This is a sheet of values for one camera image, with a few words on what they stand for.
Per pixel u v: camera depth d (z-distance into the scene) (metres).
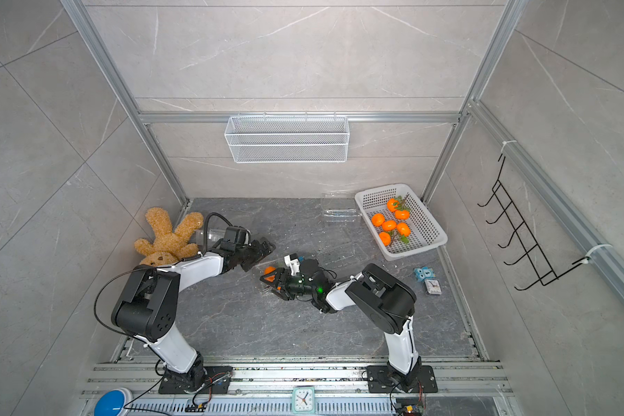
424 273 0.95
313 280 0.70
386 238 1.01
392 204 1.12
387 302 0.51
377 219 1.06
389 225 1.04
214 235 1.08
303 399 0.69
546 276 0.57
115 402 0.69
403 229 1.04
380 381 0.74
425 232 1.04
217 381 0.72
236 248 0.76
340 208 1.17
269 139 1.01
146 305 0.47
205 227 0.75
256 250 0.86
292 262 0.85
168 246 0.95
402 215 1.10
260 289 0.93
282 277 0.78
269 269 0.92
